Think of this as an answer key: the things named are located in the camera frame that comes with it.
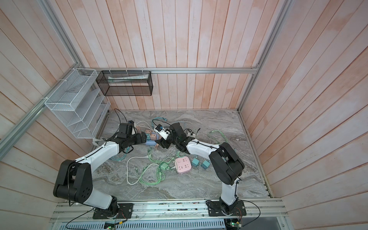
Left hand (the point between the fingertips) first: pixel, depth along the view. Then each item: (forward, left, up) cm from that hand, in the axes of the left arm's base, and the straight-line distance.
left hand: (140, 139), depth 92 cm
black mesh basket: (+39, +14, +16) cm, 45 cm away
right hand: (0, -13, +4) cm, 13 cm away
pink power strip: (-14, -28, -7) cm, 32 cm away
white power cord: (-8, +1, -9) cm, 12 cm away
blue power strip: (+3, -8, -2) cm, 9 cm away
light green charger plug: (-16, -16, -6) cm, 23 cm away
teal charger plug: (-13, -36, -6) cm, 38 cm away
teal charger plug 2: (-15, -42, -7) cm, 45 cm away
